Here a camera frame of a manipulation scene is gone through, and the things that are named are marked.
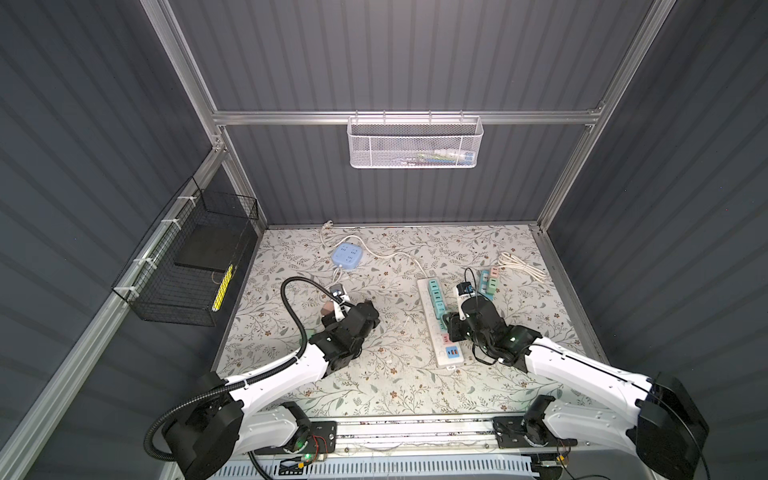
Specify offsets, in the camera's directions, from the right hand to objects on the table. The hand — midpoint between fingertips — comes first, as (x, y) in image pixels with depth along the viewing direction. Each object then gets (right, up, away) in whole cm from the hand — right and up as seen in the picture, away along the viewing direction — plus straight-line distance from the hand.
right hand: (450, 318), depth 83 cm
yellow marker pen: (-56, +10, -14) cm, 59 cm away
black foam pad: (-62, +20, -9) cm, 66 cm away
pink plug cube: (+18, +12, +16) cm, 27 cm away
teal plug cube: (-3, +8, +11) cm, 15 cm away
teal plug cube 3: (-2, +1, +6) cm, 6 cm away
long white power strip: (-1, -11, +2) cm, 11 cm away
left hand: (-27, +3, +1) cm, 27 cm away
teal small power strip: (+15, +10, +18) cm, 26 cm away
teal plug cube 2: (-2, +5, +9) cm, 11 cm away
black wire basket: (-68, +13, -12) cm, 71 cm away
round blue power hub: (-33, +18, +25) cm, 45 cm away
